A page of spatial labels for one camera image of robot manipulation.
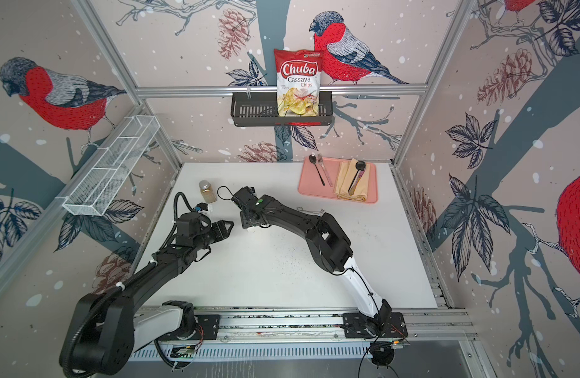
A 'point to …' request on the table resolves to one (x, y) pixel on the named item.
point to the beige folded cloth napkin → (346, 173)
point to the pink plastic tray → (317, 176)
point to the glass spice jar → (207, 191)
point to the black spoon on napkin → (361, 166)
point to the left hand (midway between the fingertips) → (232, 219)
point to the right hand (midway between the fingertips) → (251, 219)
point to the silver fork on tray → (321, 161)
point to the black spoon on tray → (314, 160)
